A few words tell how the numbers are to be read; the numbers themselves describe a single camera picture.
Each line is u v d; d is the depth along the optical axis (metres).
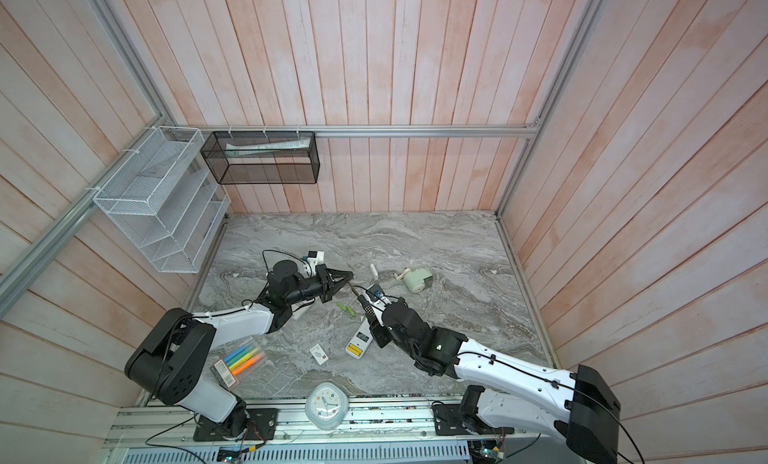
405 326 0.54
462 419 0.65
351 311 0.93
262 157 1.04
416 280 0.96
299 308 0.74
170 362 0.45
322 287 0.75
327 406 0.74
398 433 0.73
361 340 0.86
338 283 0.78
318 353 0.84
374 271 1.01
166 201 0.73
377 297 0.63
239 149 0.89
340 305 0.95
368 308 0.75
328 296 0.79
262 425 0.73
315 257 0.82
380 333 0.66
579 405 0.41
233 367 0.81
